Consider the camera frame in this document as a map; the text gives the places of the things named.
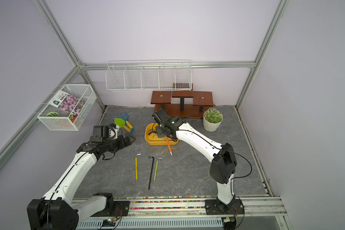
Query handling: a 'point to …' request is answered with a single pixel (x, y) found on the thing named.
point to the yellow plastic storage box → (151, 136)
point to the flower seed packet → (67, 102)
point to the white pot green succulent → (212, 120)
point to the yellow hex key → (136, 166)
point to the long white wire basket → (149, 75)
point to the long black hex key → (151, 131)
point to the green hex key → (156, 168)
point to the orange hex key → (170, 149)
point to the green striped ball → (52, 114)
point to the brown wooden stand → (186, 104)
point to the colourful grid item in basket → (182, 86)
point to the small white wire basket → (66, 121)
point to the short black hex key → (151, 174)
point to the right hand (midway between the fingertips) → (162, 128)
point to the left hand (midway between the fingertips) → (130, 142)
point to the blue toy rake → (125, 117)
